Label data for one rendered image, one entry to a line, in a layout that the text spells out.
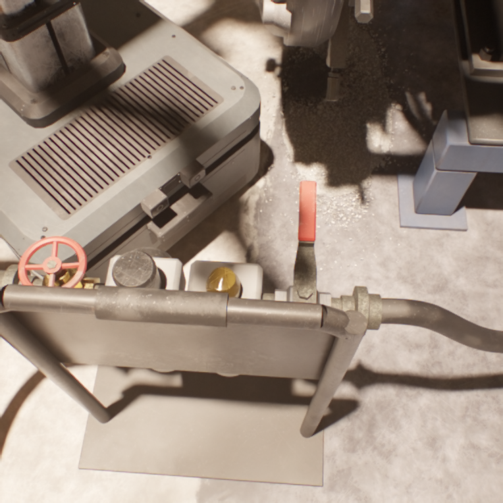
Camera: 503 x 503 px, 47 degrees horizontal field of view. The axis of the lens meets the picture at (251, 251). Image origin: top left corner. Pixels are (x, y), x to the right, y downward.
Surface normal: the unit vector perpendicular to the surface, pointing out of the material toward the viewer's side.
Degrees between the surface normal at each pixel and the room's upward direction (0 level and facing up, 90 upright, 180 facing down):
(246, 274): 0
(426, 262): 0
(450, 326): 58
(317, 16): 109
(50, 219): 0
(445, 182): 90
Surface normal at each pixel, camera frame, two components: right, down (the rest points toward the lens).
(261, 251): 0.00, -0.46
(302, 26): -0.08, 0.99
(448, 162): -0.07, 0.89
